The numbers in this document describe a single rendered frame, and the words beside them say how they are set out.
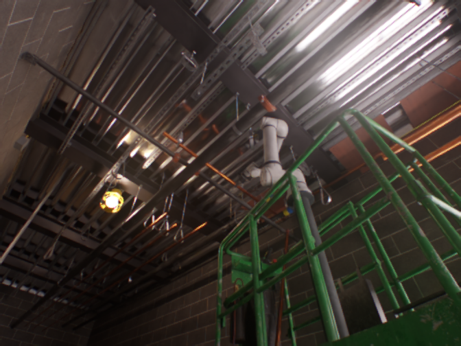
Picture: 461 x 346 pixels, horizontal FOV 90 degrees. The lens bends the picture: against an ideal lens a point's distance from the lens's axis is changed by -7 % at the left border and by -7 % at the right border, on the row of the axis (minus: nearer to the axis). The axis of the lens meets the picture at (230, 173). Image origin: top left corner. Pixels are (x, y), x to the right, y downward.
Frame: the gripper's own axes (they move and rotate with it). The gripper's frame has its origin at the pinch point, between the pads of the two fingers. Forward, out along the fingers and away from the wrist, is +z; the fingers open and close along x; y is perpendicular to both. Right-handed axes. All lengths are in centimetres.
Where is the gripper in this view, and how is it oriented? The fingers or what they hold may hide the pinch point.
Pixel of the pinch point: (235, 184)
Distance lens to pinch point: 279.9
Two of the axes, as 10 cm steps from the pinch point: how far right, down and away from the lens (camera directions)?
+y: -7.1, -5.3, -4.6
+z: -6.8, 6.9, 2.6
